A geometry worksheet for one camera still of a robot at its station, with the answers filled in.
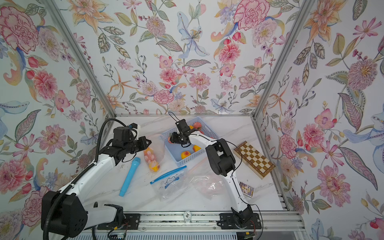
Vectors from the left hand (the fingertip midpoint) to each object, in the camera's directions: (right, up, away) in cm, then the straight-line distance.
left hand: (153, 140), depth 82 cm
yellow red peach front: (+17, -9, +10) cm, 22 cm away
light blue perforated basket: (+11, -7, +11) cm, 17 cm away
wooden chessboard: (+61, -14, +10) cm, 63 cm away
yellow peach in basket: (+24, -6, +13) cm, 28 cm away
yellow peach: (-1, -15, +4) cm, 16 cm away
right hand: (+8, 0, +20) cm, 22 cm away
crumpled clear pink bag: (+28, -23, +4) cm, 36 cm away
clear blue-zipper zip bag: (+10, -24, -1) cm, 26 cm away
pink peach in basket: (+25, +9, +25) cm, 37 cm away
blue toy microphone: (-14, -14, +10) cm, 22 cm away
